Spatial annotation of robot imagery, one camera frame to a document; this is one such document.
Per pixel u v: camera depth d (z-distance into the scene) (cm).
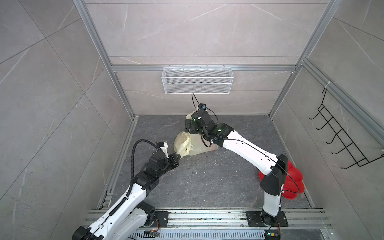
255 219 73
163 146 72
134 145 59
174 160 68
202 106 66
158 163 60
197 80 100
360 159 58
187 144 74
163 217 73
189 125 69
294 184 85
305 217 76
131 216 58
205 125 55
